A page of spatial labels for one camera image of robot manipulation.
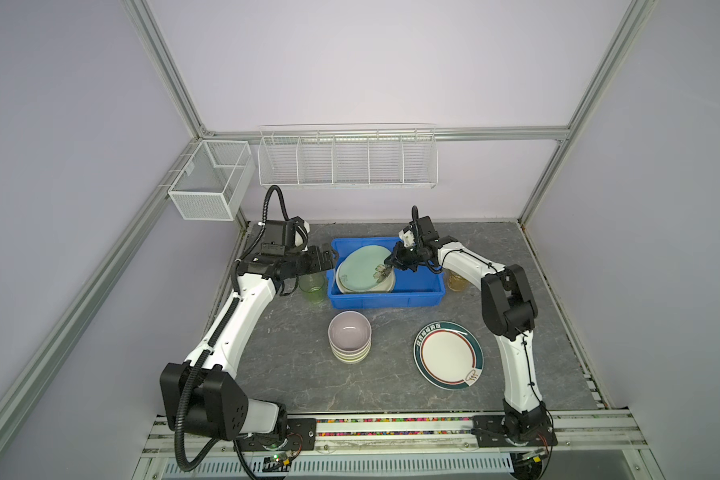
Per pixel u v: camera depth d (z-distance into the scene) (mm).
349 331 809
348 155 979
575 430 758
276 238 607
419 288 1040
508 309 575
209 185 949
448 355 893
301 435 737
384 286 988
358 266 1021
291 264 644
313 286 981
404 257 894
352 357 781
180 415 360
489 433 723
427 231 825
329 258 723
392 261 909
